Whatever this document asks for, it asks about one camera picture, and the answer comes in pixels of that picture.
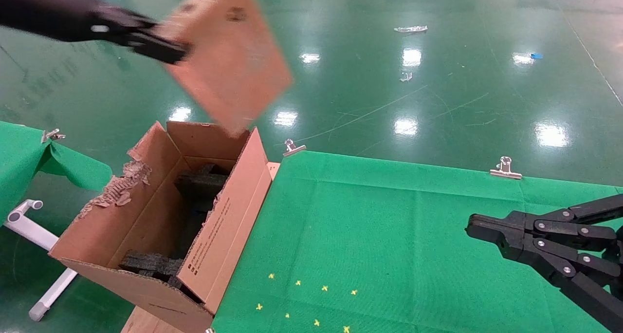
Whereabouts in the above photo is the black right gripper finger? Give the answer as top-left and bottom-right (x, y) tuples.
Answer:
(500, 240), (623, 333)
(466, 194), (623, 252)

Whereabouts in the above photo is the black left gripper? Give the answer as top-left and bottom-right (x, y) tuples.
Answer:
(0, 0), (191, 65)

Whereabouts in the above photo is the brown cardboard box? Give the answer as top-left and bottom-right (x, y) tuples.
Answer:
(157, 0), (294, 138)

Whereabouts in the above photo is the large open cardboard carton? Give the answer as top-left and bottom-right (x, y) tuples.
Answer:
(48, 120), (274, 333)

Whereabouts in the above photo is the black foam insert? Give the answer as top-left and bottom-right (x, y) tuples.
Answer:
(174, 163), (230, 212)
(118, 249), (205, 304)

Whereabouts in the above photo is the large green tablecloth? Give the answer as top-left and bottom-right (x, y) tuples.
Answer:
(210, 149), (623, 333)

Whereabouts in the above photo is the small green tablecloth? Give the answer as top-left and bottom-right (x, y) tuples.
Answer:
(0, 121), (113, 224)

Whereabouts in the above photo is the white pipe table leg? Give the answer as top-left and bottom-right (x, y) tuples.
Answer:
(2, 199), (79, 322)

